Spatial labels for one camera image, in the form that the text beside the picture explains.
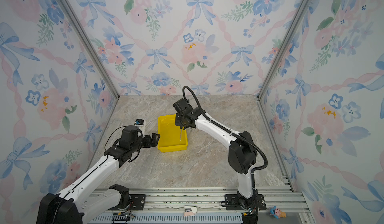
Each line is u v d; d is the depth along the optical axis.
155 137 0.77
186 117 0.61
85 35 0.85
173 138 1.02
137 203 0.75
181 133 0.84
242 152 0.48
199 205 0.74
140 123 0.73
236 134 0.50
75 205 0.40
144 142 0.74
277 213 0.69
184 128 0.75
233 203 0.73
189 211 0.71
